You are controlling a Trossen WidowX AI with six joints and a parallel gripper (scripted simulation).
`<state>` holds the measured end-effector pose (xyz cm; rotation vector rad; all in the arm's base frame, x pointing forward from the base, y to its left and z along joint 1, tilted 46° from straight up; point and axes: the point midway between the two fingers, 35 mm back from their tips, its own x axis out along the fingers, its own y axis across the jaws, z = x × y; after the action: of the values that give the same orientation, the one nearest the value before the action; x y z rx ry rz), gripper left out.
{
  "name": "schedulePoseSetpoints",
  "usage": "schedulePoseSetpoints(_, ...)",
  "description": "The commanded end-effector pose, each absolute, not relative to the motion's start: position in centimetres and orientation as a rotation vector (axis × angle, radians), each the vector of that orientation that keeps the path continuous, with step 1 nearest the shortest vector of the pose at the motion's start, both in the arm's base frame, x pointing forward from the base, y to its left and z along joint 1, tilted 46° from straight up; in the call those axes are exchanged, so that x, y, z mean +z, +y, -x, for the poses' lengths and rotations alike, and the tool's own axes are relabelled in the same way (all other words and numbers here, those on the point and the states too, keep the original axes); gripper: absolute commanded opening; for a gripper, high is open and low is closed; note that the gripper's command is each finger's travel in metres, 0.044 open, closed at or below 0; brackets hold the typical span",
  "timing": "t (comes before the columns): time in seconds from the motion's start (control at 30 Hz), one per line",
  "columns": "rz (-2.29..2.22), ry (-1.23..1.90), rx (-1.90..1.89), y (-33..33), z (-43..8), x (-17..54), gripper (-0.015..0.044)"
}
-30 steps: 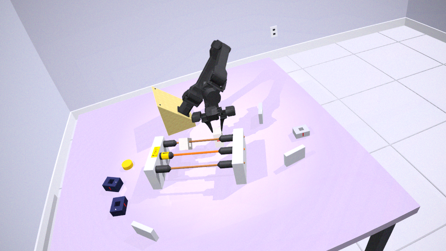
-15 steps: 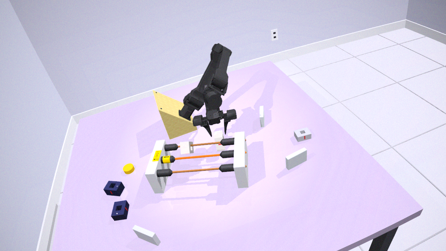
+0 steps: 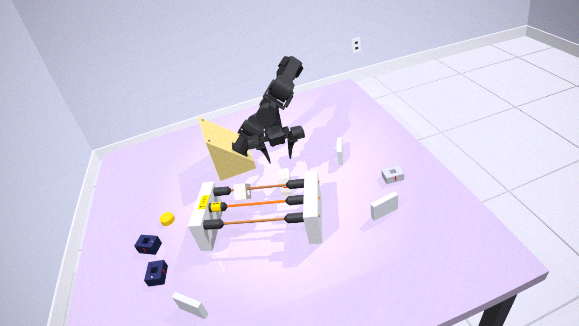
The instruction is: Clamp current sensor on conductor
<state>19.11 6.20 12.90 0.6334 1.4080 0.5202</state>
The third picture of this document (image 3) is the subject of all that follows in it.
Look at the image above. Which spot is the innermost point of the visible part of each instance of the yellow short cylinder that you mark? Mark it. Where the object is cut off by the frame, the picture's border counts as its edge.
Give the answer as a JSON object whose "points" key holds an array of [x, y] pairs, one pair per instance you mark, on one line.
{"points": [[167, 219]]}

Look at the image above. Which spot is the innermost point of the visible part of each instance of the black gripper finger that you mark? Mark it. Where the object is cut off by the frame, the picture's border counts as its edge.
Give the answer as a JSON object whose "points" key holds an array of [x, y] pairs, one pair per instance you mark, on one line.
{"points": [[264, 151], [290, 146]]}

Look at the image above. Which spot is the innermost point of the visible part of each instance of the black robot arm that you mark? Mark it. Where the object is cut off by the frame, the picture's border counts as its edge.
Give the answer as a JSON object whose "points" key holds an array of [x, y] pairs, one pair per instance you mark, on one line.
{"points": [[280, 89]]}

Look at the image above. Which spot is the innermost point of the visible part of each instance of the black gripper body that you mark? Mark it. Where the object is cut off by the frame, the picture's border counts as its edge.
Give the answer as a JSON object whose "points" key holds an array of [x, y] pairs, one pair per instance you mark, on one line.
{"points": [[296, 132]]}

